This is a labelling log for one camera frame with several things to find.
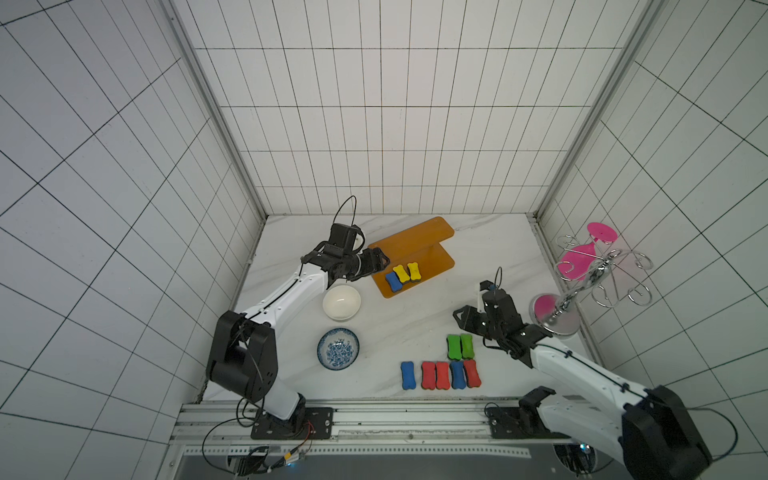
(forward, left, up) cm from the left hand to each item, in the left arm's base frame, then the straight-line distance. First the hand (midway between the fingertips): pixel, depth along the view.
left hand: (377, 269), depth 85 cm
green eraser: (-18, -22, -13) cm, 31 cm away
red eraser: (-25, -15, -16) cm, 33 cm away
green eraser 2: (-18, -26, -13) cm, 34 cm away
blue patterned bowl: (-18, +11, -15) cm, 26 cm away
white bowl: (-5, +11, -12) cm, 17 cm away
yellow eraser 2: (+8, -12, -13) cm, 19 cm away
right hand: (-10, -20, -8) cm, 24 cm away
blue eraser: (-25, -9, -14) cm, 30 cm away
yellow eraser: (+7, -8, -13) cm, 17 cm away
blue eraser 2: (-26, -22, -14) cm, 37 cm away
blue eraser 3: (+4, -5, -13) cm, 14 cm away
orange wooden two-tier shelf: (+16, -14, -7) cm, 22 cm away
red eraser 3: (-26, -27, -14) cm, 40 cm away
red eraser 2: (-25, -18, -14) cm, 34 cm away
